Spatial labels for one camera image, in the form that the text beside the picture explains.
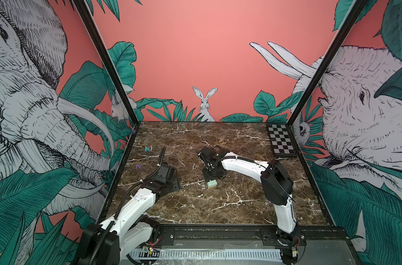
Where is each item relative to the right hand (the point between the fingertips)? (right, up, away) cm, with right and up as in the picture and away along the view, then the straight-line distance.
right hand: (206, 176), depth 89 cm
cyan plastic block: (-39, +14, +15) cm, 44 cm away
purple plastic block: (-41, +4, +7) cm, 42 cm away
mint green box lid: (+3, -3, -4) cm, 6 cm away
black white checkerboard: (+50, +19, +18) cm, 56 cm away
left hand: (-17, -2, -3) cm, 17 cm away
